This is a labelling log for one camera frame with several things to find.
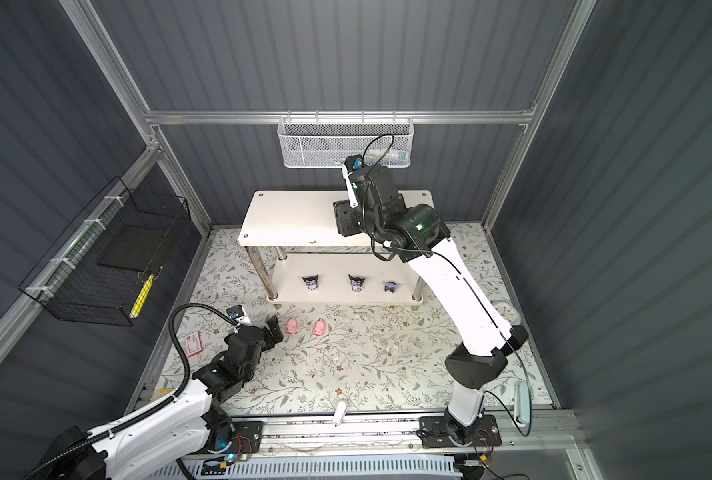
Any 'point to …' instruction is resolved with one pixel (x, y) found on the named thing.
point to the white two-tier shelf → (319, 266)
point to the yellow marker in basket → (142, 296)
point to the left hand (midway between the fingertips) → (263, 323)
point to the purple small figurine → (389, 286)
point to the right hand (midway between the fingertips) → (347, 210)
